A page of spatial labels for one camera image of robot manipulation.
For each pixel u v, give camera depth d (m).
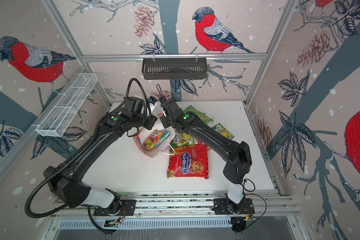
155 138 0.89
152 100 0.66
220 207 0.73
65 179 0.40
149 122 0.66
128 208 0.73
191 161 0.84
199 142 0.96
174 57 0.92
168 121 0.67
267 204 0.76
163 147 0.78
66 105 0.78
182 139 0.96
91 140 0.46
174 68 1.06
